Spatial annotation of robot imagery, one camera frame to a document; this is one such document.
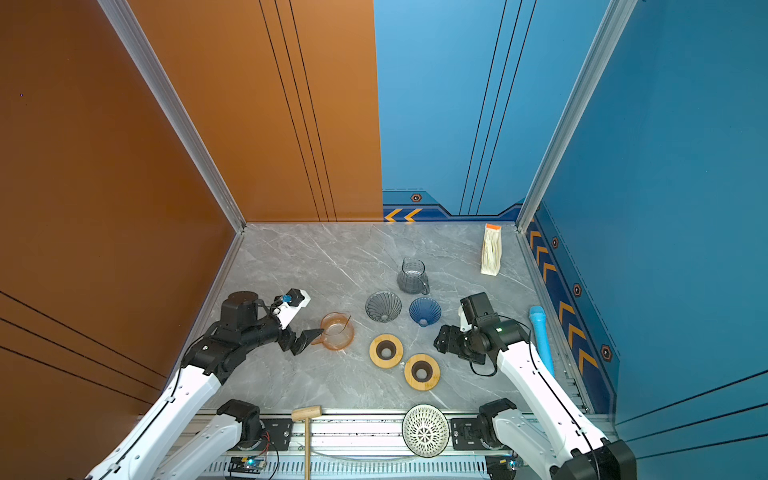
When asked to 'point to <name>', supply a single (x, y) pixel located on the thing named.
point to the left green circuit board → (247, 464)
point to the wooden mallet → (306, 413)
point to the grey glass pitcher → (413, 280)
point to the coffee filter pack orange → (491, 249)
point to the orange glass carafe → (338, 331)
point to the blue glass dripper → (424, 311)
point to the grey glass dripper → (383, 306)
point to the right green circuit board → (502, 467)
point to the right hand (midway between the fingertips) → (444, 348)
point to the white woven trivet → (425, 430)
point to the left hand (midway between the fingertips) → (310, 315)
